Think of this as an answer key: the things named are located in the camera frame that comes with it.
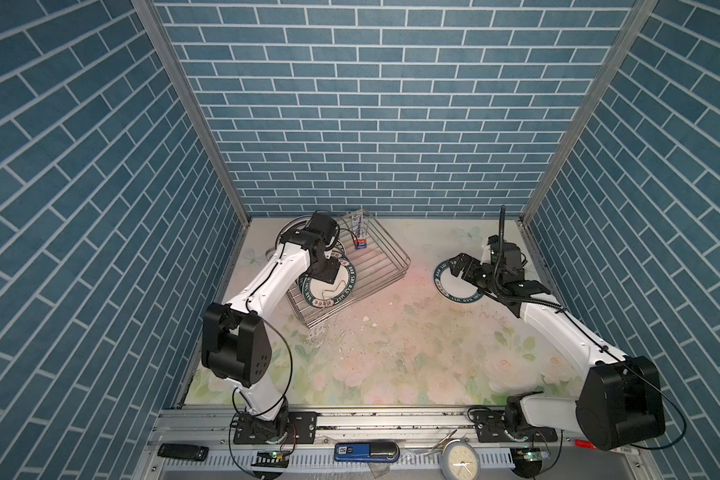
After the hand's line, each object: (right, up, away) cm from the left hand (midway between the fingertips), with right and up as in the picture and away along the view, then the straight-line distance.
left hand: (324, 271), depth 87 cm
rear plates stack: (-9, +14, +4) cm, 17 cm away
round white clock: (+34, -41, -21) cm, 57 cm away
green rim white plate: (+42, -6, +12) cm, 44 cm away
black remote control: (-31, -42, -16) cm, 55 cm away
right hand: (+39, +3, -1) cm, 39 cm away
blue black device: (+18, -39, -21) cm, 47 cm away
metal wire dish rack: (+16, +2, +18) cm, 25 cm away
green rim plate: (-1, -7, +3) cm, 8 cm away
